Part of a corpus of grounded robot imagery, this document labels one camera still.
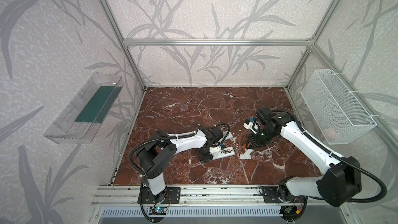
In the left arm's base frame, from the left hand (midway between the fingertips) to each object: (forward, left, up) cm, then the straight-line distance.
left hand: (206, 152), depth 87 cm
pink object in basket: (+3, -59, +21) cm, 62 cm away
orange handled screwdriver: (-1, -19, +13) cm, 23 cm away
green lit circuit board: (-27, +22, -2) cm, 35 cm away
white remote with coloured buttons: (-1, -23, 0) cm, 23 cm away
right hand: (+2, -21, +13) cm, 25 cm away
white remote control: (0, -11, 0) cm, 11 cm away
